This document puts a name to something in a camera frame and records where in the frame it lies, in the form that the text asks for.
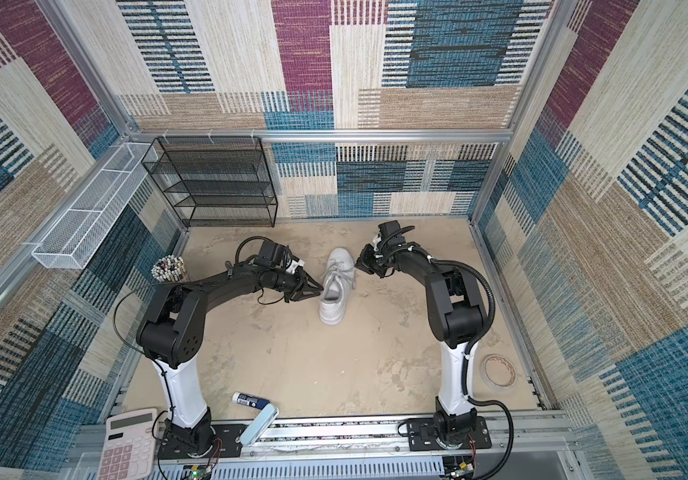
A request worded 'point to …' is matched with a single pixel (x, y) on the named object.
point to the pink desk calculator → (128, 447)
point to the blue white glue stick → (247, 399)
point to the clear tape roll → (498, 371)
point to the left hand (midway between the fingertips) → (324, 286)
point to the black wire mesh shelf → (215, 181)
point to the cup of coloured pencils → (170, 268)
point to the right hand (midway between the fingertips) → (354, 265)
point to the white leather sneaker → (339, 280)
